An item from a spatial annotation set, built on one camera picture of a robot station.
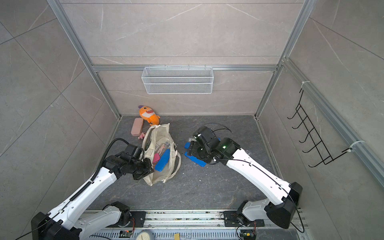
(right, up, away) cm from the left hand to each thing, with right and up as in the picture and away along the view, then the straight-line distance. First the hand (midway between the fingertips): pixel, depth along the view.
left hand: (157, 167), depth 77 cm
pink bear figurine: (-18, +15, +27) cm, 36 cm away
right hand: (+19, +9, -6) cm, 22 cm away
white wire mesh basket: (+9, +54, +24) cm, 59 cm away
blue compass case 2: (+21, +4, 0) cm, 21 cm away
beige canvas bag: (-3, +17, +2) cm, 17 cm away
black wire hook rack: (+74, +10, -17) cm, 77 cm away
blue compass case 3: (0, +1, +13) cm, 13 cm away
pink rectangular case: (-24, +22, +34) cm, 47 cm away
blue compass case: (+14, +9, +27) cm, 32 cm away
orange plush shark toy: (-16, +32, +33) cm, 48 cm away
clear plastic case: (-3, +8, +19) cm, 21 cm away
